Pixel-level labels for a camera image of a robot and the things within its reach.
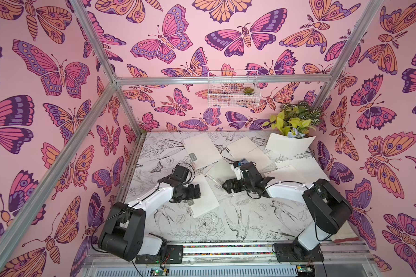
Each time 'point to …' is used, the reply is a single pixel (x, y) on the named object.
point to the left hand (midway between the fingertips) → (194, 193)
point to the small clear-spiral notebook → (207, 200)
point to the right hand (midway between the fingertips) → (229, 181)
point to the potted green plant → (295, 120)
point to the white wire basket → (233, 89)
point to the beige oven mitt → (345, 233)
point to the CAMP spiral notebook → (245, 148)
